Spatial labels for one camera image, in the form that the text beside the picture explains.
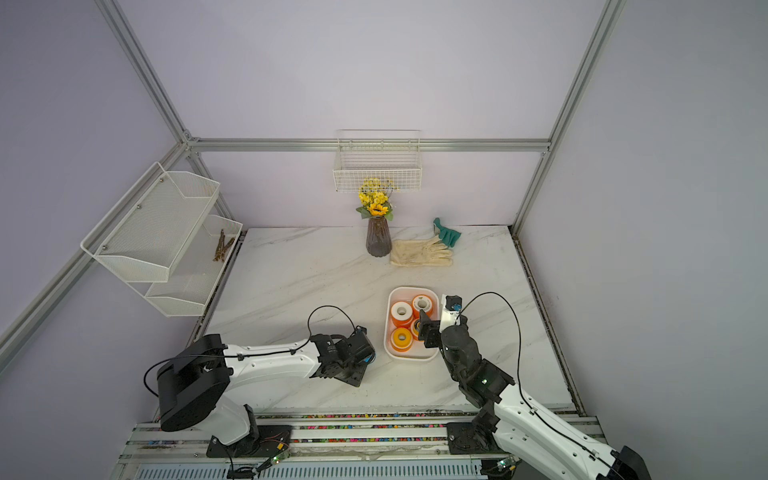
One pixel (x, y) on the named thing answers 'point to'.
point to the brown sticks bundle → (221, 248)
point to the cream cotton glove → (420, 252)
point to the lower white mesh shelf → (194, 275)
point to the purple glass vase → (378, 237)
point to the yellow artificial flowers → (373, 194)
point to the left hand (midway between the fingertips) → (353, 374)
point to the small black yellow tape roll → (415, 327)
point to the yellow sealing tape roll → (401, 339)
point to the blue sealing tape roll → (371, 359)
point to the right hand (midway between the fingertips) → (435, 315)
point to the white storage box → (418, 351)
